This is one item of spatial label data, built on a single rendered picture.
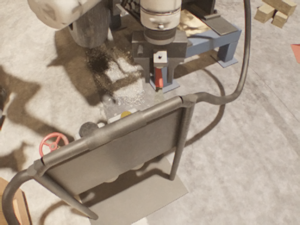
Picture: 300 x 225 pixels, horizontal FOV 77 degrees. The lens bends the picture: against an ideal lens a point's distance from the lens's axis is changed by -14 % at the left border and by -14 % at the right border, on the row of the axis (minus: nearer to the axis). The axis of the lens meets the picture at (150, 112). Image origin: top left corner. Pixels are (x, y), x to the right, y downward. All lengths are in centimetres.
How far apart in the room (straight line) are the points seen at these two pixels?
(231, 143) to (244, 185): 22
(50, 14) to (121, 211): 76
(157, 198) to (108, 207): 20
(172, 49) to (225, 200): 68
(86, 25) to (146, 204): 74
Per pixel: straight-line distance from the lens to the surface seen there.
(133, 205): 92
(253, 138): 116
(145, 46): 52
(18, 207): 96
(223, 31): 128
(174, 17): 47
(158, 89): 59
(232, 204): 99
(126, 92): 121
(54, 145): 50
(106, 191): 95
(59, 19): 37
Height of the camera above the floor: 91
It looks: 54 degrees down
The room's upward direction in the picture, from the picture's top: 1 degrees counter-clockwise
